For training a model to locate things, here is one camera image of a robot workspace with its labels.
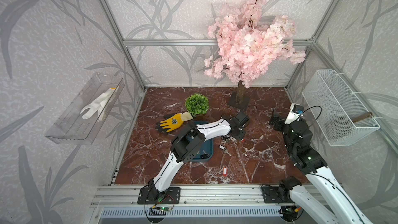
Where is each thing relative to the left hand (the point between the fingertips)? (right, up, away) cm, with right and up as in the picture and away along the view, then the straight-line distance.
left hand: (240, 134), depth 93 cm
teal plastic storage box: (-20, -9, -7) cm, 23 cm away
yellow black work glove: (-44, +7, +5) cm, 45 cm away
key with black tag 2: (-10, -8, -5) cm, 13 cm away
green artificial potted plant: (-27, +19, 0) cm, 32 cm away
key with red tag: (-11, -16, -13) cm, 23 cm away
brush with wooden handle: (+42, +8, -21) cm, 47 cm away
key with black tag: (-22, -10, -7) cm, 25 cm away
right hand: (+16, +16, -21) cm, 31 cm away
